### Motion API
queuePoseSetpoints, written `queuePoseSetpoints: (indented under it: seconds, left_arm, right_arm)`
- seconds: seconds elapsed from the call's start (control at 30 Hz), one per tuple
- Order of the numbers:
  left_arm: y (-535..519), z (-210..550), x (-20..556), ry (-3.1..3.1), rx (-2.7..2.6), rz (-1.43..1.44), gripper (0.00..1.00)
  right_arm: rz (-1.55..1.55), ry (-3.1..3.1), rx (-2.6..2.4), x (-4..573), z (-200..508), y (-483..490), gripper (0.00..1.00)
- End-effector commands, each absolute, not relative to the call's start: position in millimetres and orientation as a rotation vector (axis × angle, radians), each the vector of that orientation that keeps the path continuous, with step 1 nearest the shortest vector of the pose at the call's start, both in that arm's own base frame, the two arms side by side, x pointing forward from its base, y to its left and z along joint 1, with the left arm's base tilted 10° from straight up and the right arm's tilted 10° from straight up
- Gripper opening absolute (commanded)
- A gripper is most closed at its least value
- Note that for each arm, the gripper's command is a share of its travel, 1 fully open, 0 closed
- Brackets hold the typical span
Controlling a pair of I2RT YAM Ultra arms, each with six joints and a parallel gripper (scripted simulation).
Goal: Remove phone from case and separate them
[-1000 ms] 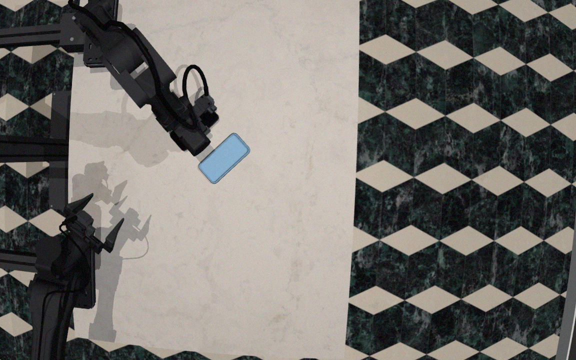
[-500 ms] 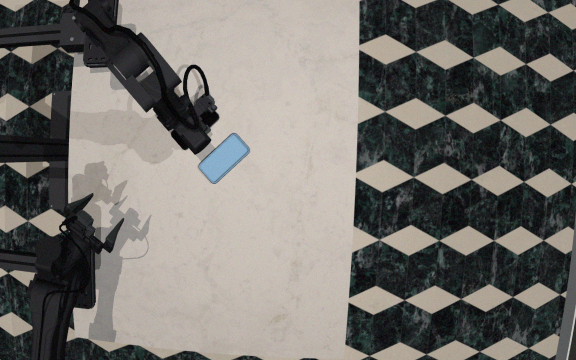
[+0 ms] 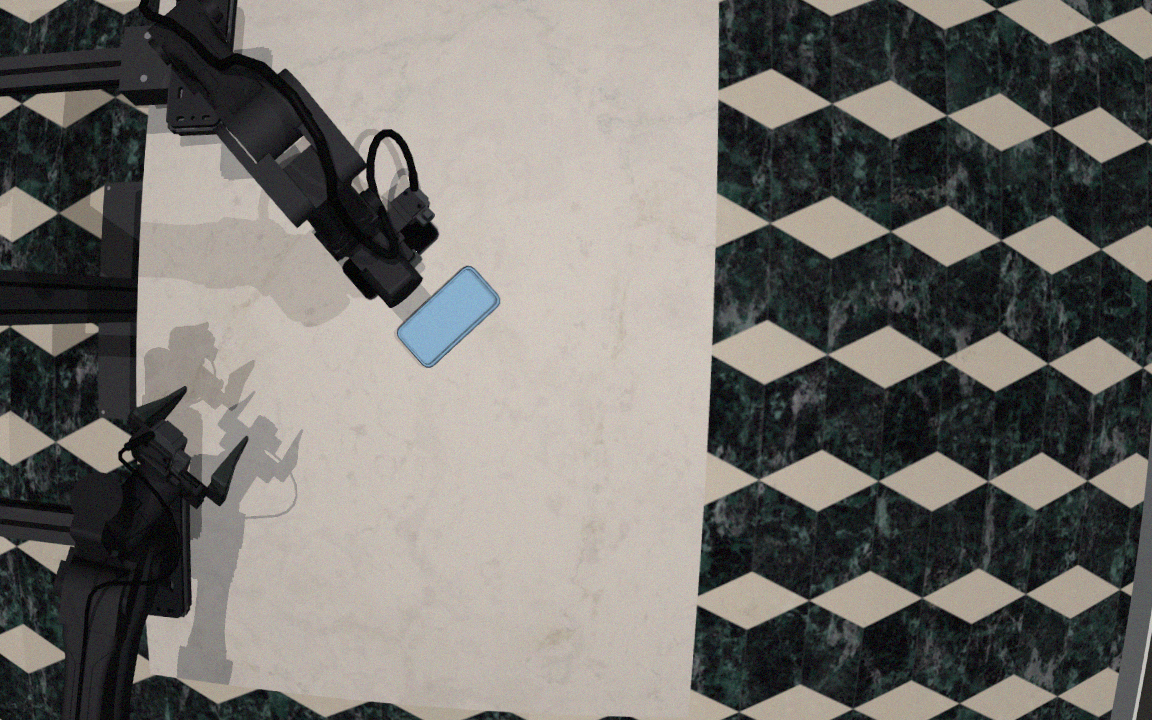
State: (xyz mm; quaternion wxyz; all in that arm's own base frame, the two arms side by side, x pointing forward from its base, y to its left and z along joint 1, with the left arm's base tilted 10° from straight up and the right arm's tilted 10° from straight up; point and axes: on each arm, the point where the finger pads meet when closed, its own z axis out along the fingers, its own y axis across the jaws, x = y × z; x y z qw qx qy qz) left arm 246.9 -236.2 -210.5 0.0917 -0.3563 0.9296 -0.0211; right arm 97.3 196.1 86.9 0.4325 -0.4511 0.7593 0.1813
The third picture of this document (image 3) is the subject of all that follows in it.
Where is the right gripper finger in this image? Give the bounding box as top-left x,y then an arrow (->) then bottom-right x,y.
132,386 -> 187,429
211,435 -> 248,501

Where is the black smartphone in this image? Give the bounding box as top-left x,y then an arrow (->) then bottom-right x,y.
342,221 -> 439,300

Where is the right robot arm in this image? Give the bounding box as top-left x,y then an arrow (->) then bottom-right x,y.
54,419 -> 191,720

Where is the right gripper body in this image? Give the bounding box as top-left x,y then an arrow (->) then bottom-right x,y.
121,412 -> 223,528

